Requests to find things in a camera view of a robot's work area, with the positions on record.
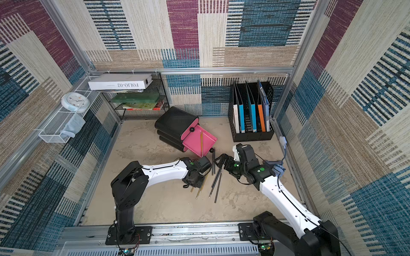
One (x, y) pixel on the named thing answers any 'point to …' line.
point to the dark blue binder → (266, 106)
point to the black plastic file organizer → (251, 111)
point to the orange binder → (260, 108)
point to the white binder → (236, 118)
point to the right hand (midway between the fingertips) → (219, 162)
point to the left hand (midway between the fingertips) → (197, 183)
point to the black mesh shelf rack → (150, 104)
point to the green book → (150, 98)
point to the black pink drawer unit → (181, 129)
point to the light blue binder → (241, 109)
